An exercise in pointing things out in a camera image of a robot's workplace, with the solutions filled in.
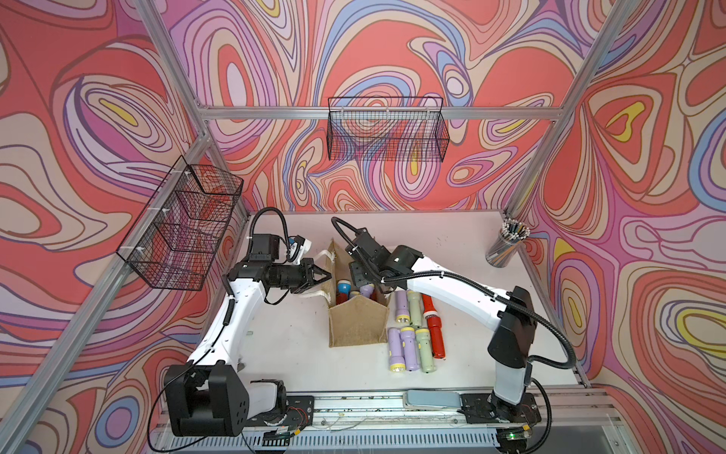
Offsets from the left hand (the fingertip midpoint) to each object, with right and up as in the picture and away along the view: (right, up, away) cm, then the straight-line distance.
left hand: (331, 277), depth 76 cm
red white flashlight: (+29, -11, +11) cm, 33 cm away
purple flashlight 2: (+10, -6, +13) cm, 17 cm away
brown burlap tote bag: (+6, -12, +1) cm, 14 cm away
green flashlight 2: (+27, -24, +4) cm, 36 cm away
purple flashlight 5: (+22, -19, +8) cm, 30 cm away
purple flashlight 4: (+18, -23, +4) cm, 29 cm away
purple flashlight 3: (+21, -11, +13) cm, 27 cm away
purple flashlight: (+5, -8, +17) cm, 19 cm away
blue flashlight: (+2, -6, +18) cm, 19 cm away
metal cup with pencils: (+57, +12, +15) cm, 60 cm away
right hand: (+9, -1, +5) cm, 10 cm away
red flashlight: (+2, -8, +12) cm, 15 cm away
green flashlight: (+25, -12, +13) cm, 31 cm away
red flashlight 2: (+31, -19, +8) cm, 37 cm away
